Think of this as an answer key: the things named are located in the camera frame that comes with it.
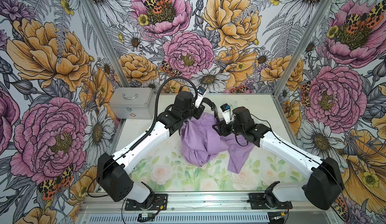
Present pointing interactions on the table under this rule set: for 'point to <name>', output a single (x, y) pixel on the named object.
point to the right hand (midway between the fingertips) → (217, 127)
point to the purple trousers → (201, 141)
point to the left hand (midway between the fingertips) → (199, 105)
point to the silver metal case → (133, 103)
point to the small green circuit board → (145, 216)
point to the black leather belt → (213, 106)
